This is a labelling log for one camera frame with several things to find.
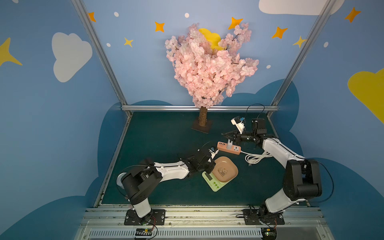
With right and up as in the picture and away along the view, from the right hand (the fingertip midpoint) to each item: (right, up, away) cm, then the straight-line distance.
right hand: (227, 134), depth 87 cm
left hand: (-8, -15, +1) cm, 17 cm away
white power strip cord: (+17, -16, +8) cm, 25 cm away
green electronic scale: (-7, -29, -3) cm, 30 cm away
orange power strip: (-1, -9, +12) cm, 15 cm away
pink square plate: (-1, -21, +1) cm, 22 cm away
